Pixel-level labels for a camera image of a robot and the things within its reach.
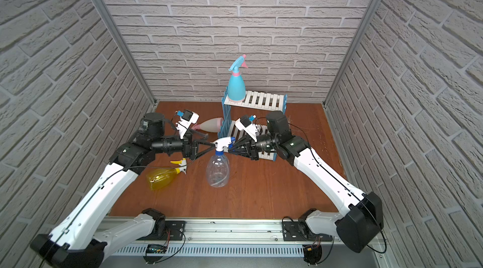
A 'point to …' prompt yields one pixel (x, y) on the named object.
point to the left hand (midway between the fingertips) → (209, 136)
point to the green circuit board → (156, 248)
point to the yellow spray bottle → (160, 178)
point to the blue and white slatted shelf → (228, 128)
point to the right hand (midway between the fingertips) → (227, 156)
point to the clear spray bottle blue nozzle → (217, 167)
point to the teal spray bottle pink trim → (236, 91)
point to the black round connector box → (312, 253)
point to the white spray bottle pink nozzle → (212, 125)
